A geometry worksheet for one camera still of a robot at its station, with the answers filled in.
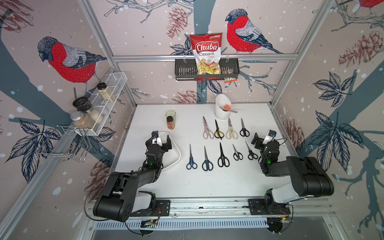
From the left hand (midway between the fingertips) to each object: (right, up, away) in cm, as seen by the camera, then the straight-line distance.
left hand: (162, 133), depth 88 cm
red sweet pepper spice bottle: (+3, +6, +12) cm, 14 cm away
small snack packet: (+41, +33, +2) cm, 52 cm away
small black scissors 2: (+46, -15, +4) cm, 49 cm away
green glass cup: (+2, +12, +19) cm, 23 cm away
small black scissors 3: (+56, -15, +5) cm, 58 cm away
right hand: (+62, -1, +3) cm, 62 cm away
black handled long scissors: (+37, -17, +2) cm, 41 cm away
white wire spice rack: (-32, +17, -9) cm, 38 cm away
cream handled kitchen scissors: (+45, -2, +15) cm, 48 cm away
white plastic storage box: (+6, -15, +3) cm, 16 cm away
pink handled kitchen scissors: (+28, -2, +15) cm, 32 cm away
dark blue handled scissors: (+27, -19, 0) cm, 33 cm away
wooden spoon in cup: (+43, +15, +17) cm, 49 cm away
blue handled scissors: (+17, -19, 0) cm, 26 cm away
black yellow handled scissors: (+36, -2, +14) cm, 38 cm away
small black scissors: (+54, -1, +15) cm, 56 cm away
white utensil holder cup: (+38, +22, +16) cm, 47 cm away
